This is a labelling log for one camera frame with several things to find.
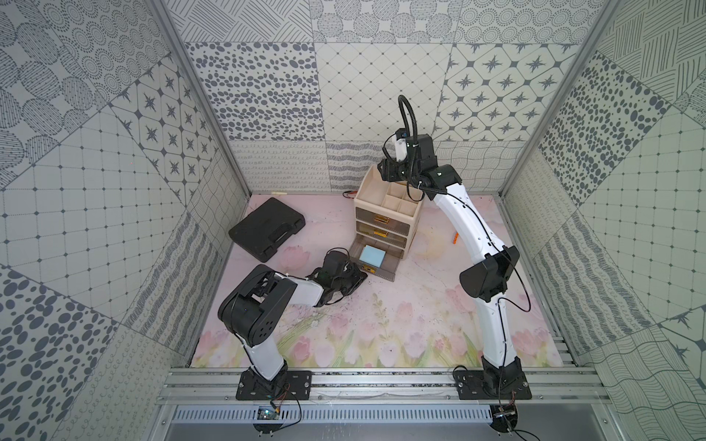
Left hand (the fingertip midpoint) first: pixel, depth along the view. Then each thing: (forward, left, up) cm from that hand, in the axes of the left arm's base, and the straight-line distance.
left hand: (379, 277), depth 90 cm
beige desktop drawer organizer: (+12, -2, +18) cm, 21 cm away
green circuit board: (-37, +30, -7) cm, 48 cm away
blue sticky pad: (+9, +2, -1) cm, 9 cm away
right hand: (+25, -3, +26) cm, 36 cm away
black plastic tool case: (+18, +44, +1) cm, 47 cm away
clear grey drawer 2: (+7, -4, -5) cm, 9 cm away
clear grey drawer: (+11, -1, +9) cm, 14 cm away
